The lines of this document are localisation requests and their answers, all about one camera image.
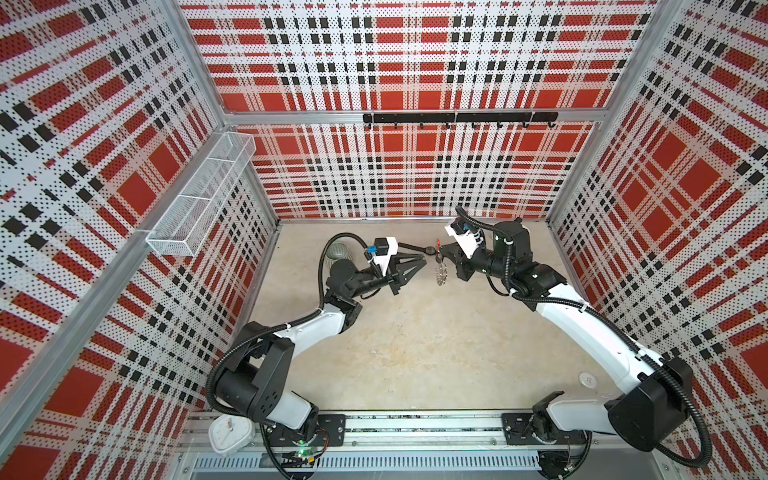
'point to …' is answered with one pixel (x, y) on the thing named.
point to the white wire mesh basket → (181, 228)
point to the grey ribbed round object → (336, 251)
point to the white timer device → (229, 434)
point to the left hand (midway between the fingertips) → (425, 262)
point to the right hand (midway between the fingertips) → (445, 250)
